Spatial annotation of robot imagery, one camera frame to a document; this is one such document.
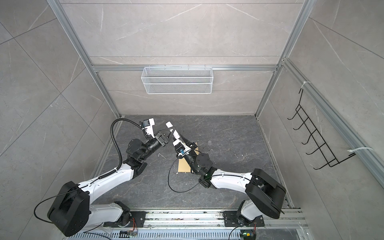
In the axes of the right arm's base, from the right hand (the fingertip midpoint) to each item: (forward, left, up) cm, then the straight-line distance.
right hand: (179, 134), depth 72 cm
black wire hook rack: (-18, -62, +4) cm, 64 cm away
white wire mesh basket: (+46, +3, 0) cm, 46 cm away
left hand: (+1, +2, +5) cm, 6 cm away
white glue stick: (-1, +2, +3) cm, 4 cm away
